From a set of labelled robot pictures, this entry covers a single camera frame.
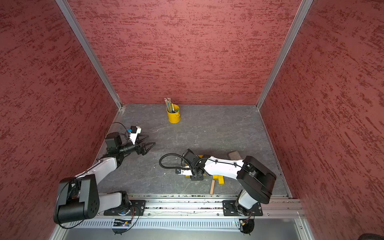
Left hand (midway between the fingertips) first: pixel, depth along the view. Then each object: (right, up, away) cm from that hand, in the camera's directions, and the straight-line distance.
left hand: (151, 141), depth 84 cm
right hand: (+26, -18, +3) cm, 32 cm away
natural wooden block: (+35, -23, -5) cm, 43 cm away
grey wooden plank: (+50, -10, +8) cm, 52 cm away
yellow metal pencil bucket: (+10, +14, +20) cm, 26 cm away
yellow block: (+21, -20, +1) cm, 29 cm away
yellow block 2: (+40, -21, -1) cm, 45 cm away
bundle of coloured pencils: (+7, +23, +19) cm, 31 cm away
